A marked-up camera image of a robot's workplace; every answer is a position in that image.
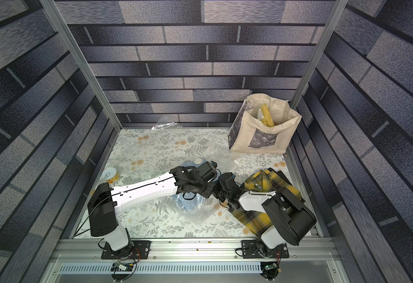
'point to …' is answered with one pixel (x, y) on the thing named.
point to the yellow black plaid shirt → (263, 180)
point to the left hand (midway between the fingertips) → (212, 188)
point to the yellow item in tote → (267, 118)
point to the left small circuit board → (124, 266)
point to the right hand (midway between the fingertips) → (206, 186)
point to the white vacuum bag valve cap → (197, 161)
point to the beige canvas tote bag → (264, 124)
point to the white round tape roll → (109, 173)
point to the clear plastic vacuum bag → (174, 145)
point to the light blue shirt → (193, 202)
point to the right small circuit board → (270, 266)
